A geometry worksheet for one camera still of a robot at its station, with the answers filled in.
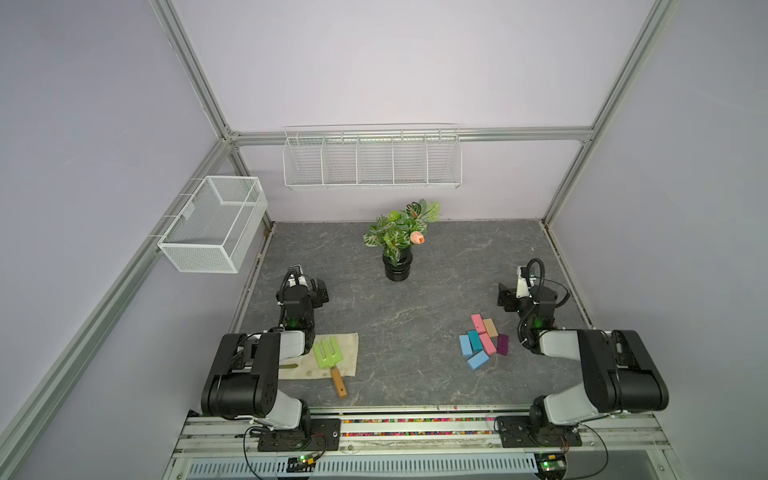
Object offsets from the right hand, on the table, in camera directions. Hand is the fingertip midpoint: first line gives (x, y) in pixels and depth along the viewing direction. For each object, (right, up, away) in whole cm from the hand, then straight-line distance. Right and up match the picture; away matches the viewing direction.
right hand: (515, 281), depth 94 cm
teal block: (-14, -17, -5) cm, 23 cm away
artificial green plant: (-38, +15, -13) cm, 43 cm away
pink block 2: (-10, -18, -6) cm, 22 cm away
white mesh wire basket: (-86, +17, -11) cm, 88 cm away
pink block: (-12, -13, -2) cm, 18 cm away
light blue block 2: (-14, -22, -9) cm, 28 cm away
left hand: (-66, 0, -2) cm, 66 cm away
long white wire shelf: (-46, +42, +5) cm, 62 cm away
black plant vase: (-36, +2, +8) cm, 37 cm away
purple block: (-6, -18, -5) cm, 20 cm away
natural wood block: (-8, -14, -3) cm, 16 cm away
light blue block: (-17, -18, -6) cm, 26 cm away
